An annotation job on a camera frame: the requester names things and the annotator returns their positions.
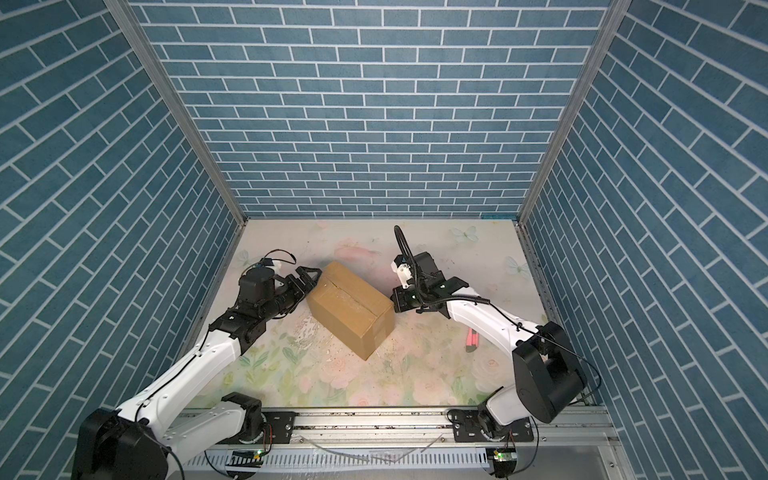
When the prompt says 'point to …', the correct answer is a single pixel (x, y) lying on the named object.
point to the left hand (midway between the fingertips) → (317, 279)
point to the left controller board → (246, 458)
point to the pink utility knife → (472, 340)
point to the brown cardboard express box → (358, 316)
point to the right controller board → (504, 460)
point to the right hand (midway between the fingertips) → (389, 295)
